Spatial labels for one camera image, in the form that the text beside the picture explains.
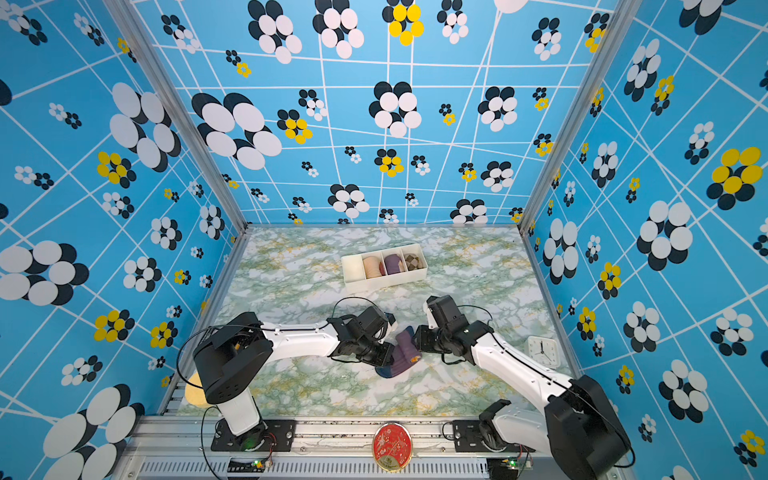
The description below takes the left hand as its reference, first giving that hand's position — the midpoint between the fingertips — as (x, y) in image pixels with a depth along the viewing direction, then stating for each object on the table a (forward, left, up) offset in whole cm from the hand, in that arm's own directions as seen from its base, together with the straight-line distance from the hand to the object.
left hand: (397, 362), depth 85 cm
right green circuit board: (-24, -25, -1) cm, 35 cm away
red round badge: (-21, +1, +3) cm, 21 cm away
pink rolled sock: (+30, +8, +6) cm, 32 cm away
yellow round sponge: (-9, +53, +3) cm, 54 cm away
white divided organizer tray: (+30, +4, +5) cm, 31 cm away
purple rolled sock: (+33, +2, +3) cm, 34 cm away
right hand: (+5, -6, +4) cm, 9 cm away
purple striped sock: (+2, -2, +3) cm, 4 cm away
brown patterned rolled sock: (+33, -6, +5) cm, 34 cm away
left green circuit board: (-24, +37, -3) cm, 44 cm away
